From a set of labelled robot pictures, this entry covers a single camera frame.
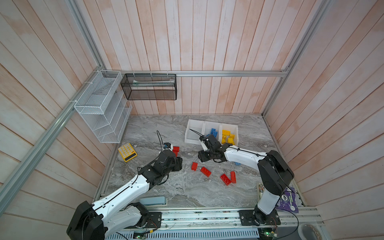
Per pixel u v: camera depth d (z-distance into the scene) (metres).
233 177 0.86
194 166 0.93
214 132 1.03
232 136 1.06
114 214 0.44
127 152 0.98
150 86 1.04
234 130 1.06
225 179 0.85
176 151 0.98
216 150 0.70
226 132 1.07
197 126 1.10
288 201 0.78
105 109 0.73
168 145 0.72
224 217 0.76
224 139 1.01
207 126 1.07
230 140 0.98
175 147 1.01
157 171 0.60
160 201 0.75
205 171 0.89
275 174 0.47
